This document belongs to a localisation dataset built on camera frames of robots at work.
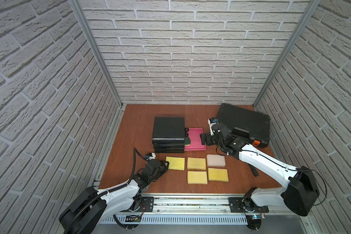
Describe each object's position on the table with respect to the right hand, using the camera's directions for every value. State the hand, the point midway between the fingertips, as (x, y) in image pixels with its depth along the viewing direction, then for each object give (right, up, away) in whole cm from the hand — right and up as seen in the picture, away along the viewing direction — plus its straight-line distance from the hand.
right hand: (209, 133), depth 84 cm
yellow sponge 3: (-7, -19, +4) cm, 21 cm away
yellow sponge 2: (-7, -26, 0) cm, 27 cm away
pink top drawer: (-12, 0, +8) cm, 14 cm away
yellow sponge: (+5, -24, 0) cm, 25 cm away
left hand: (-23, -17, +2) cm, 29 cm away
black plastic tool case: (+34, +3, +17) cm, 38 cm away
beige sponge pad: (+5, -17, +4) cm, 18 cm away
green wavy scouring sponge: (-13, -6, +11) cm, 18 cm away
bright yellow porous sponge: (-20, -19, +4) cm, 28 cm away
